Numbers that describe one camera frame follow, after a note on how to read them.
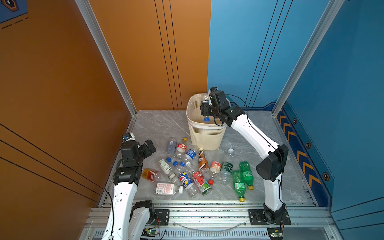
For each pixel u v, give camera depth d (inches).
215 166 33.4
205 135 32.6
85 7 27.4
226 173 32.7
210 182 32.2
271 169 19.4
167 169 33.3
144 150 26.7
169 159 35.9
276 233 28.0
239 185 31.2
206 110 29.2
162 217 29.0
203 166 33.3
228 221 28.7
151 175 31.9
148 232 27.9
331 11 28.0
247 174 32.1
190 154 35.8
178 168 34.8
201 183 31.1
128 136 25.4
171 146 37.0
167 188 31.1
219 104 24.0
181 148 37.1
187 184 31.1
